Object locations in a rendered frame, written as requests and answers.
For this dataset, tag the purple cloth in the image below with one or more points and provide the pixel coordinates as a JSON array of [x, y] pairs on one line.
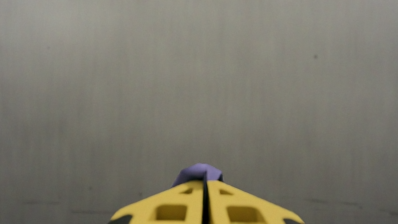
[[199, 172]]

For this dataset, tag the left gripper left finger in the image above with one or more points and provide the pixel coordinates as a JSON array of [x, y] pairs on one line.
[[180, 205]]

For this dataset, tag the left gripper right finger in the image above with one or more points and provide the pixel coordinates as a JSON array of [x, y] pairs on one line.
[[228, 205]]

